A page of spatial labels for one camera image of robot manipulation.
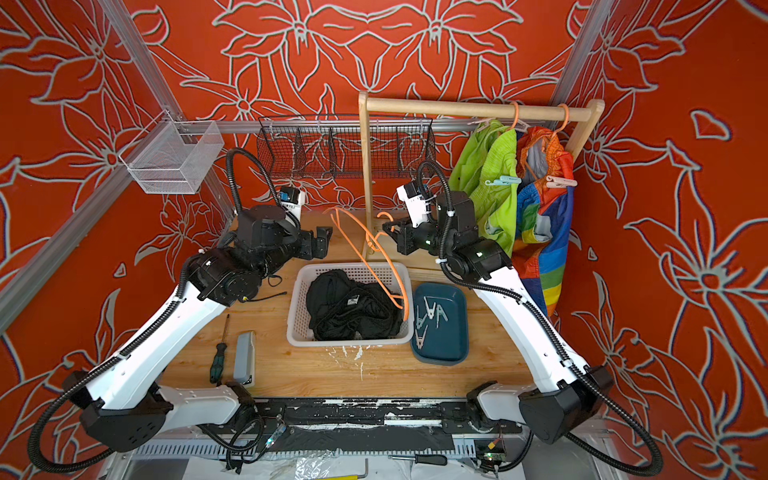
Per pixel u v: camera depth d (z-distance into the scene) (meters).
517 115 0.63
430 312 0.90
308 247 0.58
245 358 0.78
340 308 0.84
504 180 0.64
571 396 0.37
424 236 0.59
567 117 0.62
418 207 0.58
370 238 0.71
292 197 0.54
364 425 0.73
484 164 0.73
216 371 0.79
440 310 0.90
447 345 0.84
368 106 0.65
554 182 0.61
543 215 0.70
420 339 0.85
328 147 1.01
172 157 0.91
